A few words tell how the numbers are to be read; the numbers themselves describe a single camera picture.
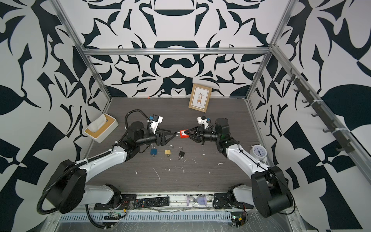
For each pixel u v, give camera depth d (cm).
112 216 69
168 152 92
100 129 95
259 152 89
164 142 70
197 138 70
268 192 42
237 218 71
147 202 73
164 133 77
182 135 73
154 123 72
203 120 76
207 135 69
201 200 73
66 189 41
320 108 55
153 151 94
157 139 69
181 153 91
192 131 74
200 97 109
